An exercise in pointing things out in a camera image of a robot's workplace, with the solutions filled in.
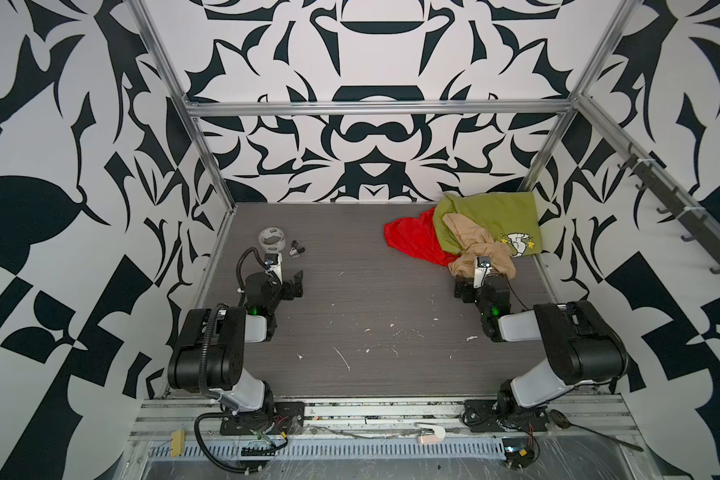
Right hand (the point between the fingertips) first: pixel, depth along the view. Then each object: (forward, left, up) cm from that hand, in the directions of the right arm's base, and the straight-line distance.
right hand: (476, 272), depth 95 cm
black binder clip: (+13, +59, -3) cm, 60 cm away
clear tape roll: (+17, +68, -2) cm, 70 cm away
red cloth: (+16, +16, -2) cm, 22 cm away
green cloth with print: (+24, -17, -2) cm, 29 cm away
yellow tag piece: (-43, +79, -2) cm, 90 cm away
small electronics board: (-45, 0, -6) cm, 46 cm away
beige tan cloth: (+11, -3, +1) cm, 12 cm away
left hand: (+1, +59, +4) cm, 59 cm away
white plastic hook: (-41, +18, -3) cm, 45 cm away
